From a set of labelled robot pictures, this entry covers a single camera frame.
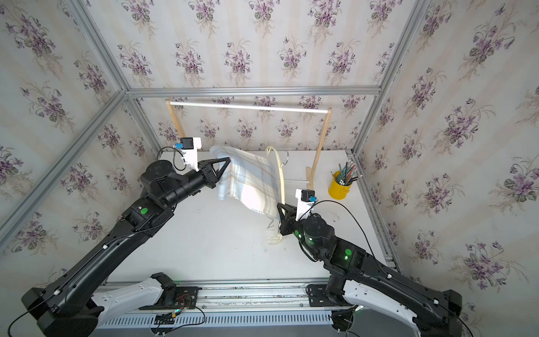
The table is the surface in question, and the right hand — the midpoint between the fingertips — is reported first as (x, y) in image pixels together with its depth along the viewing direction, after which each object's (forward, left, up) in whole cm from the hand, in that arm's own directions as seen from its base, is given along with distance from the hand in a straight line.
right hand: (281, 205), depth 66 cm
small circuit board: (-29, +40, -29) cm, 57 cm away
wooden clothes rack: (+58, -24, -7) cm, 63 cm away
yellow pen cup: (+21, -27, -22) cm, 40 cm away
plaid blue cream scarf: (+5, +9, +6) cm, 12 cm away
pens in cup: (+27, -32, -17) cm, 45 cm away
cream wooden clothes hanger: (+11, 0, +6) cm, 13 cm away
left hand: (+6, +14, +14) cm, 21 cm away
